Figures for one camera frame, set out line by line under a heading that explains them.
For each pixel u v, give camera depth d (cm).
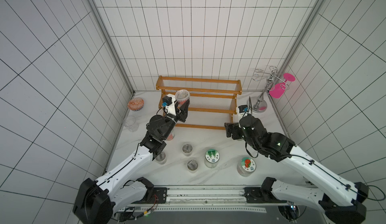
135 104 110
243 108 59
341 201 39
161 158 80
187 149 83
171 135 90
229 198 73
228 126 61
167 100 56
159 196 73
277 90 94
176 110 62
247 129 49
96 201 38
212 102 110
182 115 61
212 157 78
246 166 74
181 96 67
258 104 110
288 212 71
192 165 78
